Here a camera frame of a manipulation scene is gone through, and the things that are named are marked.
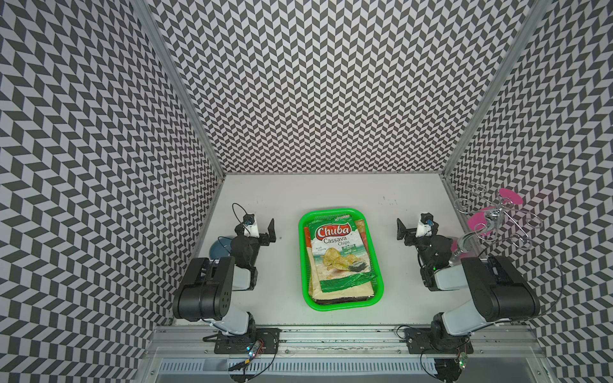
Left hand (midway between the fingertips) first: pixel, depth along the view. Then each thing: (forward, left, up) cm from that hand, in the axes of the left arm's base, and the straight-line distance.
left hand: (261, 219), depth 91 cm
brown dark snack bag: (-28, -31, -4) cm, 42 cm away
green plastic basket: (+1, -18, +1) cm, 18 cm away
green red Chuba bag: (-15, -29, +1) cm, 33 cm away
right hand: (-1, -57, 0) cm, 57 cm away
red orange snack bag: (-28, -21, +3) cm, 35 cm away
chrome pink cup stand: (-11, -75, +14) cm, 77 cm away
